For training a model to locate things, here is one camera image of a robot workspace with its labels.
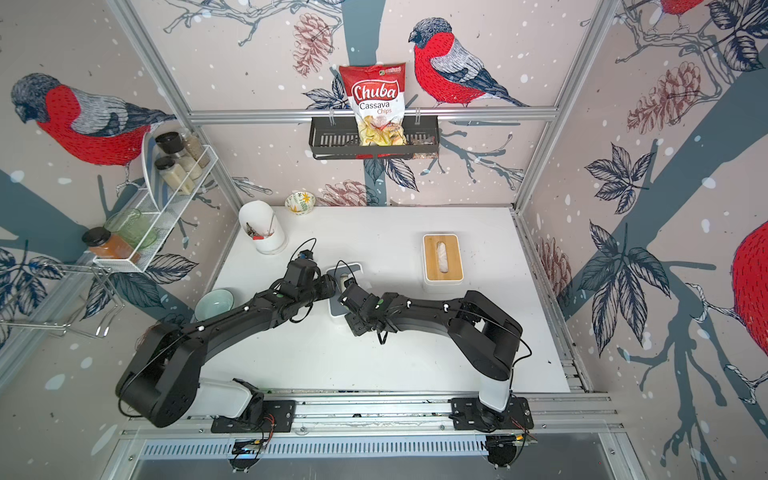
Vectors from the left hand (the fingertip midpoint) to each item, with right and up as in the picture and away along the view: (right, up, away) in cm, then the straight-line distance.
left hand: (337, 275), depth 90 cm
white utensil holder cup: (-29, +17, +11) cm, 35 cm away
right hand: (+7, -11, -2) cm, 14 cm away
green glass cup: (-47, +15, -19) cm, 52 cm away
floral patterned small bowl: (-22, +26, +32) cm, 47 cm away
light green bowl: (-39, -9, +2) cm, 40 cm away
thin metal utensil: (-26, +13, +12) cm, 31 cm away
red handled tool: (-31, +13, +11) cm, 36 cm away
